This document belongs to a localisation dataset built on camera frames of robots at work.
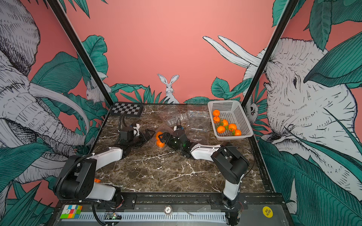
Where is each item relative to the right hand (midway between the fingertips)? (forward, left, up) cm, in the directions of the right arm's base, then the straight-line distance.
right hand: (160, 138), depth 86 cm
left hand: (+5, +5, -2) cm, 7 cm away
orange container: (-1, +1, -7) cm, 7 cm away
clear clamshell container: (+15, +2, -11) cm, 18 cm away
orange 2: (+12, -40, -7) cm, 43 cm away
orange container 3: (+19, -45, -8) cm, 50 cm away
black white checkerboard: (+31, +29, -8) cm, 43 cm away
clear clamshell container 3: (+26, -14, -12) cm, 32 cm away
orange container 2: (+30, -40, -9) cm, 50 cm away
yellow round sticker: (-36, -59, -13) cm, 70 cm away
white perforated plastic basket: (+25, -50, -13) cm, 57 cm away
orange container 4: (+10, -52, -8) cm, 54 cm away
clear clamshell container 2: (+25, -26, -12) cm, 38 cm away
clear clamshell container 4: (+13, -25, -14) cm, 31 cm away
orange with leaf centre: (+15, -50, -8) cm, 53 cm away
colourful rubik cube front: (-38, +39, -6) cm, 54 cm away
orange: (+3, +3, -4) cm, 6 cm away
